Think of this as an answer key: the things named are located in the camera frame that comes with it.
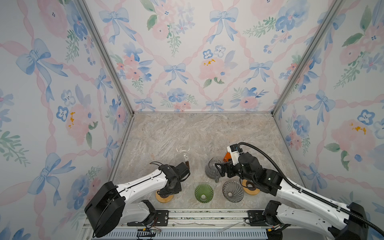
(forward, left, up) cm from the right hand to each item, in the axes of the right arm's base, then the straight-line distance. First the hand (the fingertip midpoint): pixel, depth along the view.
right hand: (221, 162), depth 76 cm
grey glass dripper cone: (-10, -7, -13) cm, 18 cm away
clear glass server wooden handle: (+17, +21, -17) cm, 32 cm away
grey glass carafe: (-1, +3, -11) cm, 11 cm away
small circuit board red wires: (-29, +37, -19) cm, 51 cm away
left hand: (-10, +24, -14) cm, 29 cm away
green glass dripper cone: (-11, +9, -15) cm, 21 cm away
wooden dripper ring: (-15, +29, -13) cm, 35 cm away
